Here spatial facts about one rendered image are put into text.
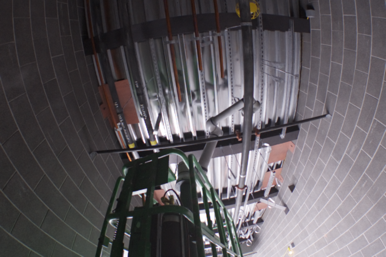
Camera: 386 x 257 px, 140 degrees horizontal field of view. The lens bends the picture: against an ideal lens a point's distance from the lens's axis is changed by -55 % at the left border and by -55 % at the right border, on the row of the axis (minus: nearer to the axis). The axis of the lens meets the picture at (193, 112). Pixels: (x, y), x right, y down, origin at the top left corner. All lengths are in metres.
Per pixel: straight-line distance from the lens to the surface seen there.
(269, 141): 2.73
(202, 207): 3.97
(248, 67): 1.33
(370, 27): 2.06
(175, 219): 0.86
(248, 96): 1.40
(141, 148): 1.69
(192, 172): 1.00
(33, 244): 1.46
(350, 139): 2.29
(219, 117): 1.76
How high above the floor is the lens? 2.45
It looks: 64 degrees up
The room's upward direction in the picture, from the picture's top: 11 degrees counter-clockwise
